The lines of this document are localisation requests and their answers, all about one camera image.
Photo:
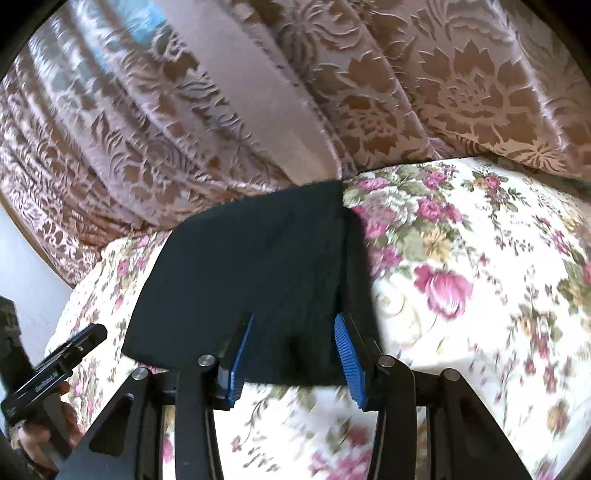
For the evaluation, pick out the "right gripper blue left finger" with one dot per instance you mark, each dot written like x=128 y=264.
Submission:
x=125 y=441

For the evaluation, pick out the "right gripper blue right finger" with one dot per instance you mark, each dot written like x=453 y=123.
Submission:
x=464 y=440

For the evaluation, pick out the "black embroidered pants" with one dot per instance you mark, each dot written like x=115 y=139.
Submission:
x=294 y=259

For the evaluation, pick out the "person's left hand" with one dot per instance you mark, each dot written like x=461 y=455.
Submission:
x=46 y=438

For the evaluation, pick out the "brown floral curtain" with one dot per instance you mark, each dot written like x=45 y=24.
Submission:
x=120 y=118

